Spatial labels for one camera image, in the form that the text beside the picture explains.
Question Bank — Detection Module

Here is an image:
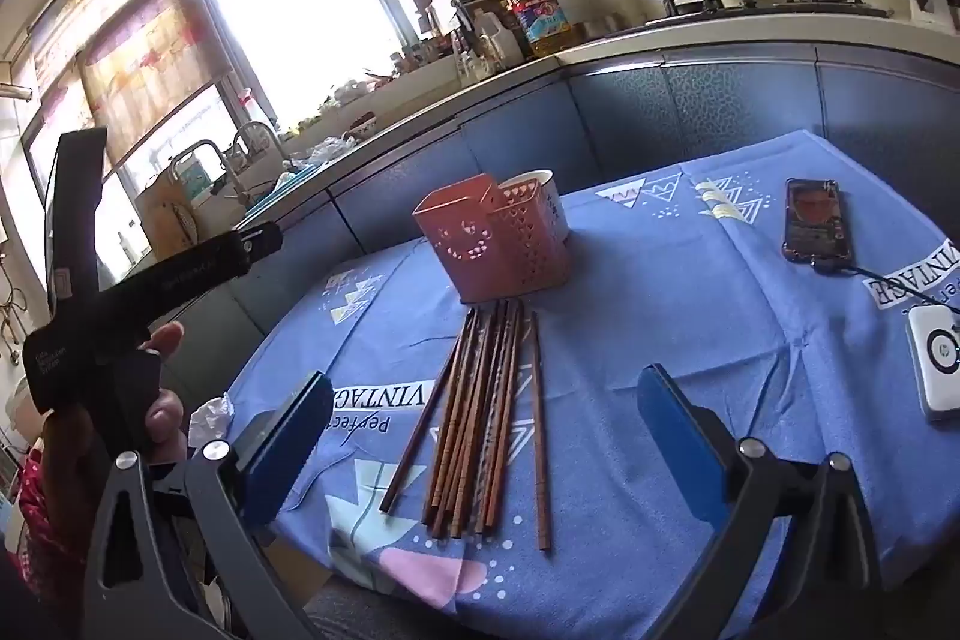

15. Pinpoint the pile of chopsticks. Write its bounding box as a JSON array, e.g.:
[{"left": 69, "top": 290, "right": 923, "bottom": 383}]
[{"left": 379, "top": 299, "right": 552, "bottom": 552}]

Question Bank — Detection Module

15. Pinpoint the pink perforated utensil holder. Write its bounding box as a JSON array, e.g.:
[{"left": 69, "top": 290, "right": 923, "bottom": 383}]
[{"left": 412, "top": 167, "right": 572, "bottom": 305}]

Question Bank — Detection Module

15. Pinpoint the smartphone in clear case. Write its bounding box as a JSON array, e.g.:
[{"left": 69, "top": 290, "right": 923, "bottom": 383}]
[{"left": 781, "top": 177, "right": 856, "bottom": 266}]

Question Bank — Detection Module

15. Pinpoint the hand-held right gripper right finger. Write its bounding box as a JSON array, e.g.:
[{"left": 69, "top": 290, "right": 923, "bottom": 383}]
[{"left": 636, "top": 364, "right": 886, "bottom": 640}]

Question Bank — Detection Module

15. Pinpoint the yellow cooking oil bottle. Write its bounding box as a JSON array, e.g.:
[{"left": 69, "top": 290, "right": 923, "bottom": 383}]
[{"left": 504, "top": 0, "right": 571, "bottom": 58}]

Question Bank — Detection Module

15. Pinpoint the black charging cable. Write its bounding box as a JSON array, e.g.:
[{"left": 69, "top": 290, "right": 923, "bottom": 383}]
[{"left": 814, "top": 261, "right": 960, "bottom": 315}]

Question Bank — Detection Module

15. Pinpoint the kitchen counter with grey cabinets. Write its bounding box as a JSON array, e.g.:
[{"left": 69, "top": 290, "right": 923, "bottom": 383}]
[{"left": 127, "top": 6, "right": 960, "bottom": 401}]

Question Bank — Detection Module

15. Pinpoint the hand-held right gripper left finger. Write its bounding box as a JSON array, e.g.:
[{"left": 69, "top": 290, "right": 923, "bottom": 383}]
[{"left": 81, "top": 372, "right": 336, "bottom": 640}]

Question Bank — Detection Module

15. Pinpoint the crumpled white tissue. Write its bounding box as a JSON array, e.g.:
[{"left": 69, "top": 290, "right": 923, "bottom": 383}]
[{"left": 187, "top": 394, "right": 239, "bottom": 453}]

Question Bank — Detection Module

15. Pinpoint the person's left hand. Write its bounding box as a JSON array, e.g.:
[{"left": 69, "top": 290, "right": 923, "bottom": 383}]
[{"left": 41, "top": 321, "right": 188, "bottom": 521}]

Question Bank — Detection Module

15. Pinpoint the metal sink faucet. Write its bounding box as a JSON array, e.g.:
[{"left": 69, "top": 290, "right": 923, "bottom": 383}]
[
  {"left": 169, "top": 139, "right": 248, "bottom": 214},
  {"left": 229, "top": 121, "right": 290, "bottom": 170}
]

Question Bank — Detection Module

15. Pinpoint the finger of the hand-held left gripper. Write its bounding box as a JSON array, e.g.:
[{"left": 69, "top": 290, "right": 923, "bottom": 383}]
[
  {"left": 97, "top": 222, "right": 284, "bottom": 320},
  {"left": 43, "top": 126, "right": 110, "bottom": 315}
]

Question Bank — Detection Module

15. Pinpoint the white cup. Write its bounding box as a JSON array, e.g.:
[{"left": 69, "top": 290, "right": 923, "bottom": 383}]
[{"left": 499, "top": 167, "right": 569, "bottom": 244}]

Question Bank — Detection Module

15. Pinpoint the cardboard box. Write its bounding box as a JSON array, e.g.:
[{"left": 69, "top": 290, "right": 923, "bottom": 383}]
[{"left": 135, "top": 171, "right": 200, "bottom": 259}]

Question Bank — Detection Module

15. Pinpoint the white power bank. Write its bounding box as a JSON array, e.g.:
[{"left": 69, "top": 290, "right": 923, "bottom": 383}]
[{"left": 904, "top": 302, "right": 960, "bottom": 423}]

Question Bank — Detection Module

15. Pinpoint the row of small windowsill items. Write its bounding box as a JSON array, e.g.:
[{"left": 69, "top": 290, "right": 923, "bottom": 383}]
[{"left": 296, "top": 47, "right": 458, "bottom": 124}]

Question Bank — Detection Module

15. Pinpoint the gas stove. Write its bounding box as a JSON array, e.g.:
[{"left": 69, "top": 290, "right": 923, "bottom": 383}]
[{"left": 600, "top": 0, "right": 893, "bottom": 37}]

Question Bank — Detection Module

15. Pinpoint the white plastic bag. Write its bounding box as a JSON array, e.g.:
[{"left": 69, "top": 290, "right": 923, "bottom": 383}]
[{"left": 300, "top": 134, "right": 357, "bottom": 165}]

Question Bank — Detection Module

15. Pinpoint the blue printed tablecloth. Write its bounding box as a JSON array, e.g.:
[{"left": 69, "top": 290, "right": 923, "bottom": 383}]
[{"left": 221, "top": 128, "right": 960, "bottom": 622}]

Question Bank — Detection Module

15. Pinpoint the patterned window film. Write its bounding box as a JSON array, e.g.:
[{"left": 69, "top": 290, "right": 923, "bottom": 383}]
[{"left": 22, "top": 0, "right": 226, "bottom": 176}]

